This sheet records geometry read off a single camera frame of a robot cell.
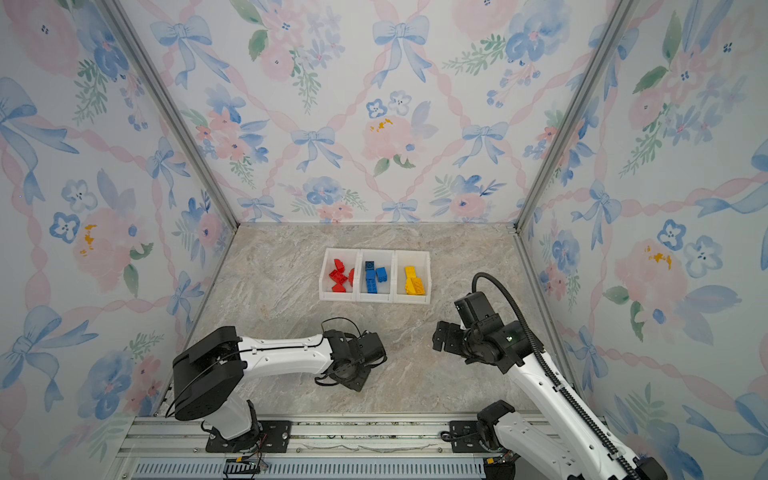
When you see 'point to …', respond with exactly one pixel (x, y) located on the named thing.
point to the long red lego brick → (337, 276)
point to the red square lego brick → (351, 276)
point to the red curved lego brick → (339, 264)
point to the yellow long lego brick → (410, 290)
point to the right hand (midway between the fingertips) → (447, 339)
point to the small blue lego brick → (369, 265)
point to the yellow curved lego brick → (419, 287)
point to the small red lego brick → (339, 288)
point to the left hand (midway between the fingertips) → (359, 379)
